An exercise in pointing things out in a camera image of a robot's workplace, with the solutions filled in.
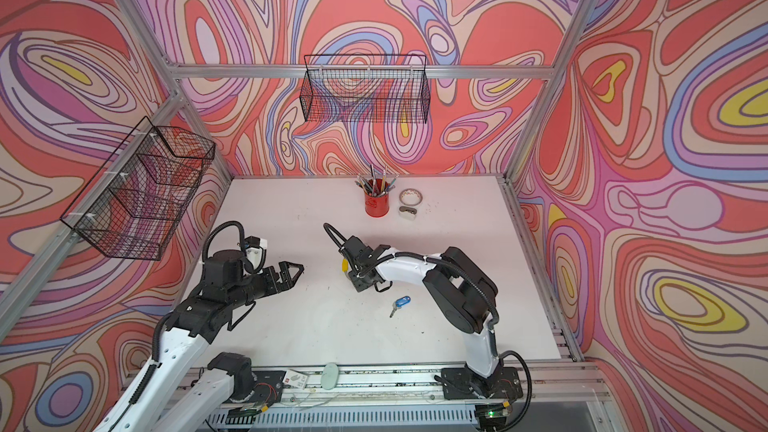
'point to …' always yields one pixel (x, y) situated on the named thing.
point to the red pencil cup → (376, 206)
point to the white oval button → (329, 376)
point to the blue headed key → (399, 303)
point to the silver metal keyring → (344, 265)
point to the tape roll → (410, 197)
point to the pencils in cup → (378, 184)
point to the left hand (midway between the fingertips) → (296, 269)
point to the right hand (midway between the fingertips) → (370, 282)
